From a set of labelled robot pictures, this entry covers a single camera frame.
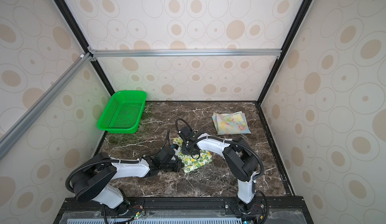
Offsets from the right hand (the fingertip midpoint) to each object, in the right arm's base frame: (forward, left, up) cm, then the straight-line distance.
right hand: (186, 151), depth 91 cm
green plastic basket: (+33, +49, 0) cm, 59 cm away
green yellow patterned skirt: (-7, -4, -1) cm, 8 cm away
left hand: (-9, -2, +1) cm, 9 cm away
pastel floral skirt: (+21, -31, 0) cm, 38 cm away
